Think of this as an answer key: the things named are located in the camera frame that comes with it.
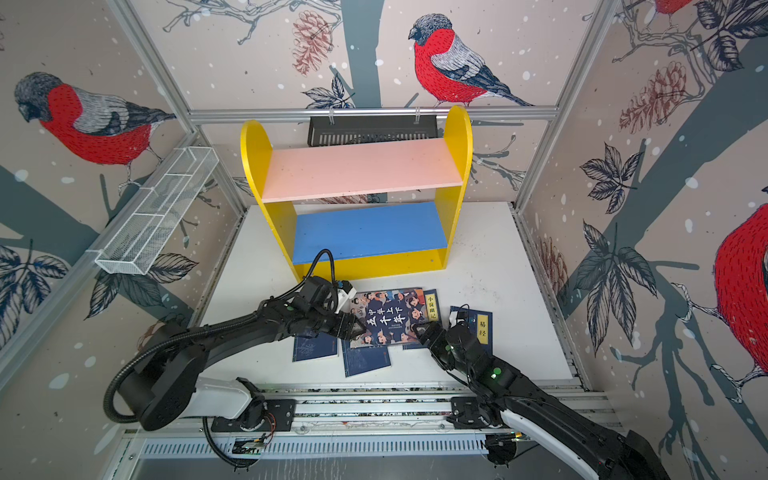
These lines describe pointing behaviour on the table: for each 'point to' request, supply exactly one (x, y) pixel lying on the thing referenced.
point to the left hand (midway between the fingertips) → (357, 328)
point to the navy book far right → (480, 322)
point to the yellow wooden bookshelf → (361, 209)
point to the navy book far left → (306, 348)
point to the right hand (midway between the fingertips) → (415, 339)
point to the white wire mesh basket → (159, 213)
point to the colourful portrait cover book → (388, 315)
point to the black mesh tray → (339, 130)
